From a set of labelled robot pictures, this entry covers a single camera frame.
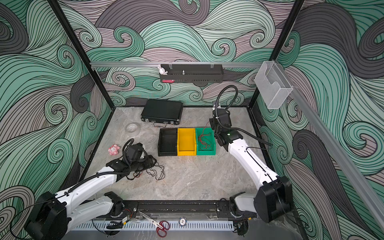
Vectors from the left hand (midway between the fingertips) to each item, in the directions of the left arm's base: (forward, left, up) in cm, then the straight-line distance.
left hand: (154, 160), depth 84 cm
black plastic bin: (+14, -6, -6) cm, 16 cm away
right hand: (+18, -37, +21) cm, 46 cm away
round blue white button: (-28, -18, -5) cm, 34 cm away
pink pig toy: (+8, +28, -4) cm, 29 cm away
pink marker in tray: (+40, -6, +26) cm, 48 cm away
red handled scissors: (-30, -8, -5) cm, 32 cm away
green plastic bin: (+9, -34, -5) cm, 36 cm away
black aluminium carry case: (+40, +1, -1) cm, 40 cm away
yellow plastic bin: (+17, -18, -8) cm, 26 cm away
